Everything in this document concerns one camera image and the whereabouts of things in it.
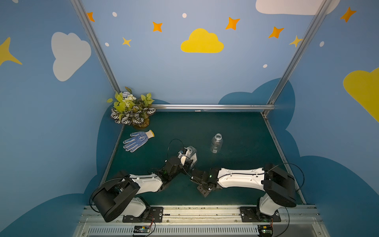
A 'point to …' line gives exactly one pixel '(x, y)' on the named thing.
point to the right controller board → (265, 230)
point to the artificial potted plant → (128, 109)
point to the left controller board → (141, 229)
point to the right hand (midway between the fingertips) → (205, 185)
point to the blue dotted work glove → (139, 138)
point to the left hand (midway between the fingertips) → (189, 157)
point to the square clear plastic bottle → (192, 153)
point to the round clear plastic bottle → (216, 143)
